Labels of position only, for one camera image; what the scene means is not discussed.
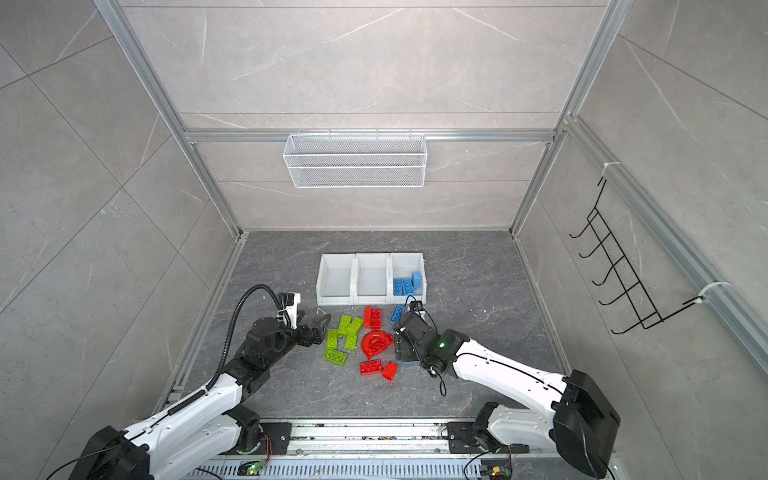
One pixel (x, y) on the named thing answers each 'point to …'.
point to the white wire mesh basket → (355, 161)
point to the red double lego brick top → (372, 318)
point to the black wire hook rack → (638, 295)
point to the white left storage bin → (336, 279)
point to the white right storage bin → (402, 265)
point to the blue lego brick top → (397, 312)
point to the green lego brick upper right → (352, 332)
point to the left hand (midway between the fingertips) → (317, 307)
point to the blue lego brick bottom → (411, 363)
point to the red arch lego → (374, 343)
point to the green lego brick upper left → (345, 322)
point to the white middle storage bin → (372, 279)
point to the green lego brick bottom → (335, 356)
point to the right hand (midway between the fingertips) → (407, 338)
